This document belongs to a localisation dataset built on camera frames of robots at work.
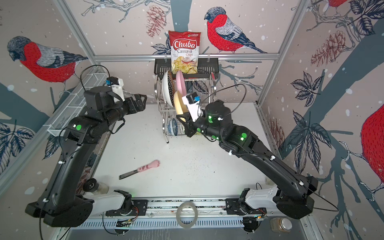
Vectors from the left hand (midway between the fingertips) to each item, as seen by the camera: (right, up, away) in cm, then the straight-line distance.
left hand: (136, 97), depth 61 cm
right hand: (+16, -10, -5) cm, 19 cm away
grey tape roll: (+16, -55, +7) cm, 58 cm away
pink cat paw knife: (0, -37, +28) cm, 47 cm away
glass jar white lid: (+60, -54, 0) cm, 81 cm away
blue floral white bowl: (+10, -15, +29) cm, 34 cm away
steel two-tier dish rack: (+33, +14, +57) cm, 67 cm away
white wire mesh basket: (-39, -13, +6) cm, 41 cm away
